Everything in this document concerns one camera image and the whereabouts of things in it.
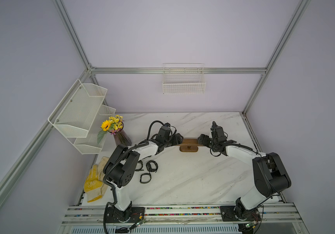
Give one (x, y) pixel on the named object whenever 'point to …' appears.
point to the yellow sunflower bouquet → (113, 125)
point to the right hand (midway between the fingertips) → (203, 142)
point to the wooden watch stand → (189, 145)
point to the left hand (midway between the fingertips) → (179, 140)
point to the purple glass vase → (121, 138)
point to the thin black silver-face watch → (145, 174)
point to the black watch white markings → (148, 166)
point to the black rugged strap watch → (140, 169)
